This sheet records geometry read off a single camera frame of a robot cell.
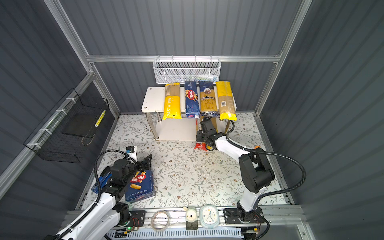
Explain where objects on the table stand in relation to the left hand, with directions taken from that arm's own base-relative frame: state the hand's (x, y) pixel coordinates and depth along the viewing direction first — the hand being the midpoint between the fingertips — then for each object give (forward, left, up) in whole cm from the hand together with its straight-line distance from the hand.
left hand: (143, 154), depth 83 cm
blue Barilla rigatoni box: (-15, +1, -7) cm, 16 cm away
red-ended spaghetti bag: (+4, -33, 0) cm, 33 cm away
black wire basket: (+3, +36, +16) cm, 39 cm away
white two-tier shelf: (+23, -13, -5) cm, 26 cm away
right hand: (+13, -34, 0) cm, 36 cm away
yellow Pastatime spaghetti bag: (+23, -48, -5) cm, 54 cm away
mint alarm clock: (-31, -34, -10) cm, 47 cm away
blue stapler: (-9, +24, -10) cm, 27 cm away
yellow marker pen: (+11, +22, +15) cm, 29 cm away
